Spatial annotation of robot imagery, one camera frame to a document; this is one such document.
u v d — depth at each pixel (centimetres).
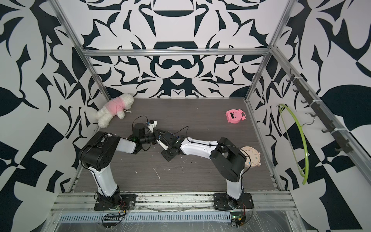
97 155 50
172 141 69
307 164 59
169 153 75
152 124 91
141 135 79
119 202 69
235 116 105
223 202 74
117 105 105
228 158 49
